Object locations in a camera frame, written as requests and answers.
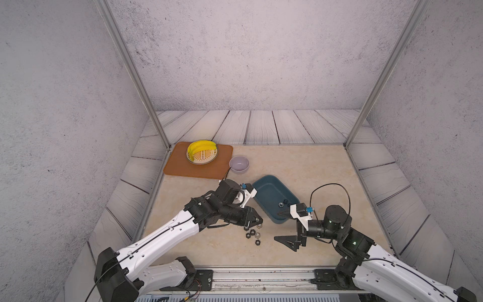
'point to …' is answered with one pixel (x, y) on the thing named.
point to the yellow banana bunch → (199, 145)
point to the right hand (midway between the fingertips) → (279, 227)
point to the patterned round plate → (204, 157)
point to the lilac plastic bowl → (239, 164)
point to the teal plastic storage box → (273, 196)
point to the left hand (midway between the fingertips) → (262, 223)
